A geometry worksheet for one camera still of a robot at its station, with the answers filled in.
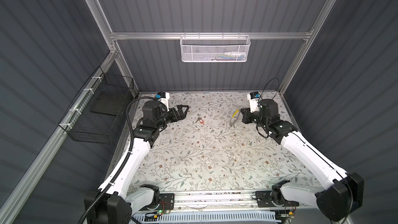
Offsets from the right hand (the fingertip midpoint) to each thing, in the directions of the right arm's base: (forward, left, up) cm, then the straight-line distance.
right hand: (243, 110), depth 79 cm
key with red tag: (+11, +23, -24) cm, 35 cm away
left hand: (-2, +31, +4) cm, 31 cm away
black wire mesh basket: (-5, +72, +6) cm, 72 cm away
